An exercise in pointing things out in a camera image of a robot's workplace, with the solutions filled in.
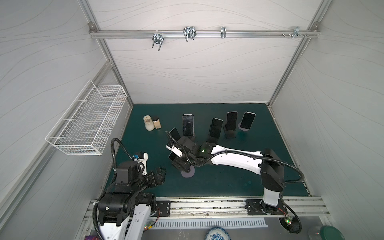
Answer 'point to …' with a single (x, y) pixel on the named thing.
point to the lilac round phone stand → (241, 128)
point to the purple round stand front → (190, 174)
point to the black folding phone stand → (212, 141)
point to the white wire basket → (85, 127)
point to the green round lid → (328, 232)
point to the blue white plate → (217, 233)
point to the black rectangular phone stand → (229, 134)
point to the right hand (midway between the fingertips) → (178, 153)
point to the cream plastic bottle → (149, 124)
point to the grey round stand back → (192, 137)
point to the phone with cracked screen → (188, 125)
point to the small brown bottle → (157, 122)
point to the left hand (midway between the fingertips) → (159, 168)
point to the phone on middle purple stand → (174, 132)
